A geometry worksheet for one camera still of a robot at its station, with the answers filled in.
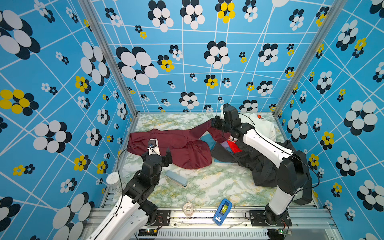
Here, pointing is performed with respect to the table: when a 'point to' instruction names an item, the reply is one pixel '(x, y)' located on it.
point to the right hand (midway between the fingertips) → (211, 120)
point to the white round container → (113, 179)
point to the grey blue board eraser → (176, 179)
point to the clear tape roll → (188, 208)
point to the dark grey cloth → (256, 168)
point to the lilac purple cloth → (225, 144)
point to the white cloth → (263, 127)
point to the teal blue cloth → (211, 142)
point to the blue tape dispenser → (222, 212)
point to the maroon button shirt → (190, 149)
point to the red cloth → (234, 146)
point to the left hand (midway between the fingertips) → (161, 148)
